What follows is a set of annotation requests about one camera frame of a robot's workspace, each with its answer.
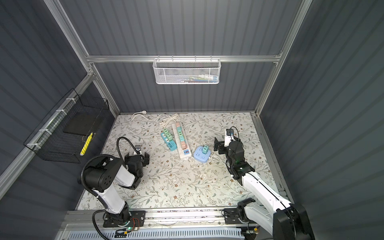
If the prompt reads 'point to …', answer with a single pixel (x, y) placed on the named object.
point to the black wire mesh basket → (64, 135)
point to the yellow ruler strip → (86, 144)
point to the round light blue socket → (199, 156)
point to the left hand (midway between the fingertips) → (135, 153)
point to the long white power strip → (182, 153)
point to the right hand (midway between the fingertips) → (226, 138)
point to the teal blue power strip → (170, 144)
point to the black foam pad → (80, 123)
